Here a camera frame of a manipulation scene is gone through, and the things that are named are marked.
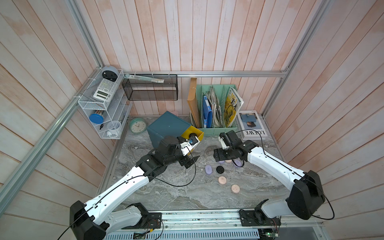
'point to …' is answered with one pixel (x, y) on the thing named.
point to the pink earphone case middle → (222, 180)
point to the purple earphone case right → (238, 163)
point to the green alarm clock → (138, 125)
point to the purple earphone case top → (221, 162)
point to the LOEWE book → (251, 126)
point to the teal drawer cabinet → (169, 124)
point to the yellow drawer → (191, 129)
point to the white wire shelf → (118, 109)
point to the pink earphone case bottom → (235, 188)
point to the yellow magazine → (232, 104)
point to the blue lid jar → (96, 118)
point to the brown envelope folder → (191, 101)
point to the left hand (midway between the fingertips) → (191, 149)
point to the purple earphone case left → (208, 169)
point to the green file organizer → (201, 90)
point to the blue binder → (207, 113)
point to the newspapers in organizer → (218, 119)
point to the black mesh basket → (139, 90)
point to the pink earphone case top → (228, 161)
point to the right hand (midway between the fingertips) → (219, 153)
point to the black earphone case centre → (220, 169)
